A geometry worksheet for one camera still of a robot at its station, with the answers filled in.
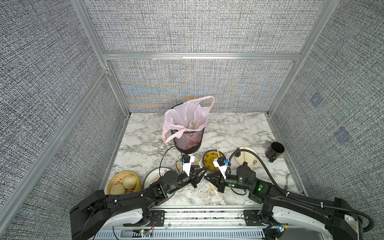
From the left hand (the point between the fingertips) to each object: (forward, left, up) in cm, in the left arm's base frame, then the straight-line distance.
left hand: (209, 169), depth 69 cm
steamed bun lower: (-3, +47, -15) cm, 49 cm away
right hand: (-2, +2, -2) cm, 3 cm away
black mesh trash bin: (+19, +9, -6) cm, 22 cm away
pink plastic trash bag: (+35, +7, -1) cm, 36 cm away
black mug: (+16, -44, -15) cm, 49 cm away
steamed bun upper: (0, +41, -13) cm, 43 cm away
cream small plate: (-1, +13, +6) cm, 15 cm away
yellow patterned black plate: (+16, -4, -19) cm, 25 cm away
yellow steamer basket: (+4, +49, -17) cm, 52 cm away
